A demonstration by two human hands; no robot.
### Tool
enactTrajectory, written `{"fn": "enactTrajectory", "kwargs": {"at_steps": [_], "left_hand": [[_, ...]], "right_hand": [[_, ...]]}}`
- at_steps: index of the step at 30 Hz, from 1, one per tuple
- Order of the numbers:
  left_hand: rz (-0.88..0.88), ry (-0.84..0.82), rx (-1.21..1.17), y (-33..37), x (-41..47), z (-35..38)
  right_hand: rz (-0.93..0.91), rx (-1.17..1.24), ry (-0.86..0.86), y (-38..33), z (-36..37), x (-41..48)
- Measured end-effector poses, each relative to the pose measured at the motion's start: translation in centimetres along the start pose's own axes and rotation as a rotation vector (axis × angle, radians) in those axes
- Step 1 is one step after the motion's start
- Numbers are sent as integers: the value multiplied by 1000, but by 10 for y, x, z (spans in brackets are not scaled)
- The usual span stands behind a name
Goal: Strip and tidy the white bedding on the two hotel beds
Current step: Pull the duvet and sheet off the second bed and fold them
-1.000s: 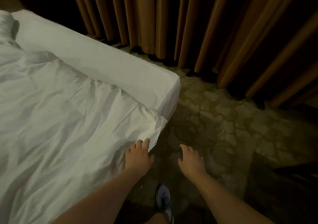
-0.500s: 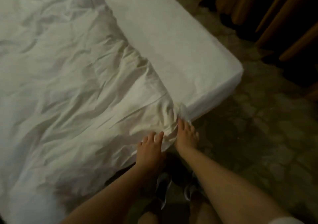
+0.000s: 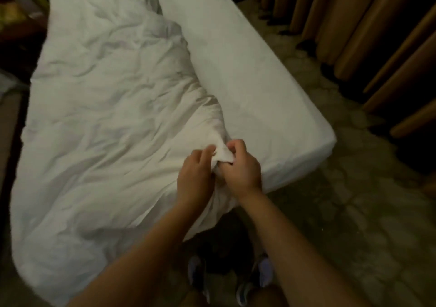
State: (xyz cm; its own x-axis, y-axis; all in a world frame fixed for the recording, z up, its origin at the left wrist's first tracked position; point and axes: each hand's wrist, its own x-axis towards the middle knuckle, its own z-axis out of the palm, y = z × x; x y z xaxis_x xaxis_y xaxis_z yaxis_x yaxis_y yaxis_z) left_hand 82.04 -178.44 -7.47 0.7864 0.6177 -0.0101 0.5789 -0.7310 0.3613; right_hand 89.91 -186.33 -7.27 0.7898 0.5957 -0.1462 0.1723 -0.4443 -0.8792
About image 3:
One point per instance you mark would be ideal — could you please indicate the person's left forearm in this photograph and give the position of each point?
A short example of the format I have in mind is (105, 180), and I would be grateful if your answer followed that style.
(136, 269)

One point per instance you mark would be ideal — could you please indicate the white duvet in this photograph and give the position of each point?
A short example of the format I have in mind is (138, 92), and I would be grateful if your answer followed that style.
(109, 126)

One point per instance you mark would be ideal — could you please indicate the brown curtain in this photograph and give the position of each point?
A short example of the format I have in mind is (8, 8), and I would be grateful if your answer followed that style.
(361, 31)

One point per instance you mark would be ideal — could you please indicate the person's right hand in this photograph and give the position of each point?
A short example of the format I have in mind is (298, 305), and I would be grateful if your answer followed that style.
(242, 174)

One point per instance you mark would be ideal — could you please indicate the reddish wooden nightstand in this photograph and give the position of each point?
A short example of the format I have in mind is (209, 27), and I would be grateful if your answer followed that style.
(20, 17)

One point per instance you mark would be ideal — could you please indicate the person's right forearm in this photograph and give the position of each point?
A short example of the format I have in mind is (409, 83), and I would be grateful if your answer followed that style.
(300, 255)

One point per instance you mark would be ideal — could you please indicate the person's left hand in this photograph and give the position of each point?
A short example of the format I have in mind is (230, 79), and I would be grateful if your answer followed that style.
(195, 179)

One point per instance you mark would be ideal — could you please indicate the white bed sheet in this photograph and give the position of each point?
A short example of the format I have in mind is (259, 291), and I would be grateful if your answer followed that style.
(252, 78)

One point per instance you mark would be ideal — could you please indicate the person's white shoe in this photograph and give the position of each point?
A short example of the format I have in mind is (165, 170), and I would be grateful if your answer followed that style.
(255, 279)
(197, 276)

